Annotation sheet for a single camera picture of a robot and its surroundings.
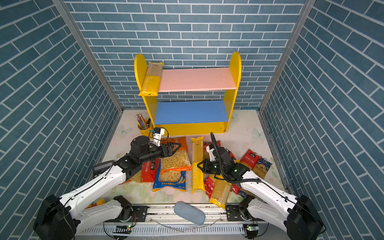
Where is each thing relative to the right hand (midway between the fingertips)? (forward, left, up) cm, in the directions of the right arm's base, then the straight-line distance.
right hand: (195, 164), depth 77 cm
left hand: (+5, +9, +8) cm, 13 cm away
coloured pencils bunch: (+26, +38, +2) cm, 45 cm away
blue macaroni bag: (-5, +13, -10) cm, 17 cm away
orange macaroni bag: (+4, +10, -6) cm, 13 cm away
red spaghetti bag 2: (+11, -32, -12) cm, 36 cm away
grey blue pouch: (-20, +1, -11) cm, 23 cm away
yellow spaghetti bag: (-6, -2, -3) cm, 7 cm away
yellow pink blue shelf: (+55, +13, -6) cm, 56 cm away
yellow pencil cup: (+21, +35, -3) cm, 41 cm away
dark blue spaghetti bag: (+7, -39, -12) cm, 41 cm away
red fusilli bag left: (-4, +26, -8) cm, 28 cm away
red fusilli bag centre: (+4, -5, +4) cm, 8 cm away
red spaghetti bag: (-6, -8, -10) cm, 14 cm away
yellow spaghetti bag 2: (-9, -14, -10) cm, 20 cm away
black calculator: (-2, +56, -10) cm, 57 cm away
